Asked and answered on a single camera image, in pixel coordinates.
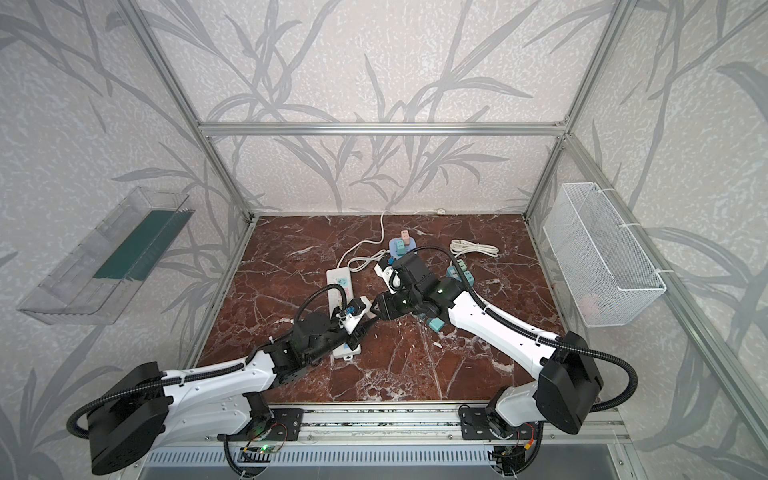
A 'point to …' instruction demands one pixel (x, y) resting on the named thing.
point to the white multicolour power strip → (341, 276)
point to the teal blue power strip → (466, 273)
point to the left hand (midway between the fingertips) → (377, 304)
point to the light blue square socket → (393, 247)
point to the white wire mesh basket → (606, 275)
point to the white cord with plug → (369, 259)
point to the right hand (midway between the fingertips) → (377, 297)
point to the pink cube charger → (406, 237)
